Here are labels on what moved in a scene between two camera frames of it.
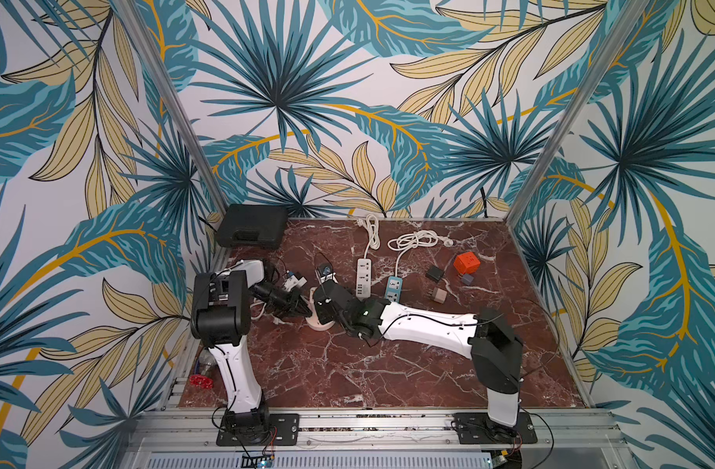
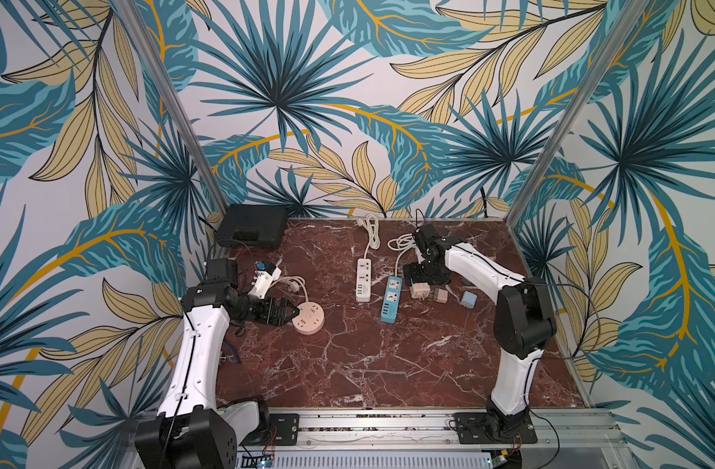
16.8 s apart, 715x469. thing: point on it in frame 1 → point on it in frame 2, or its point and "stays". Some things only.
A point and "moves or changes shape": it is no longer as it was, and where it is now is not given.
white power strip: x=363 y=278 stays
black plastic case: x=253 y=226 stays
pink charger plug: x=441 y=295 stays
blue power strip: x=394 y=288 stays
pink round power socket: x=313 y=320 moves or changes shape
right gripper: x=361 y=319 → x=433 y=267
